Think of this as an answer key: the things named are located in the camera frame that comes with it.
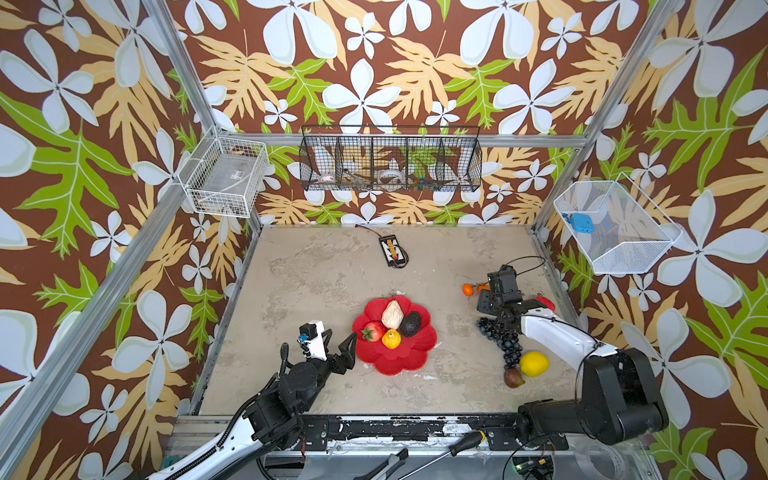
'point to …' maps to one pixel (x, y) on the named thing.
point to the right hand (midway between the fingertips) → (487, 297)
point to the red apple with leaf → (372, 332)
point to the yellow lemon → (535, 364)
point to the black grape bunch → (504, 338)
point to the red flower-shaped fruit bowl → (412, 352)
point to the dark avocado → (411, 324)
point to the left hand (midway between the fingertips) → (343, 331)
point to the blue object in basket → (582, 223)
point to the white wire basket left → (223, 175)
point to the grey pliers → (382, 472)
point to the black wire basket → (385, 158)
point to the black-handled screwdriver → (464, 443)
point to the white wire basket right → (630, 231)
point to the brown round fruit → (513, 378)
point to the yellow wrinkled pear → (391, 339)
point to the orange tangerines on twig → (469, 289)
